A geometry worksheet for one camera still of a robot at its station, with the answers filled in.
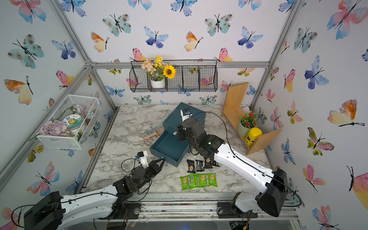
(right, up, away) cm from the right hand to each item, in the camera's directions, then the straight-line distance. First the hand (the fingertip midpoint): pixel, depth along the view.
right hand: (181, 123), depth 72 cm
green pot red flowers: (+39, +1, +15) cm, 42 cm away
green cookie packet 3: (+11, -33, +11) cm, 36 cm away
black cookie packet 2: (+10, -26, +16) cm, 32 cm away
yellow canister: (+41, -6, +12) cm, 43 cm away
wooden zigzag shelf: (+36, +9, +36) cm, 52 cm away
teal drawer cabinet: (-5, +3, +13) cm, 14 cm away
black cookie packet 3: (+5, -26, +16) cm, 31 cm away
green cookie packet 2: (+6, -33, +10) cm, 35 cm away
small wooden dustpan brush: (-19, -6, +33) cm, 39 cm away
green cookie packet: (+1, -34, +11) cm, 35 cm away
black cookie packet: (+15, -25, +17) cm, 33 cm away
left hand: (-8, -19, +6) cm, 22 cm away
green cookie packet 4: (+17, -33, +11) cm, 39 cm away
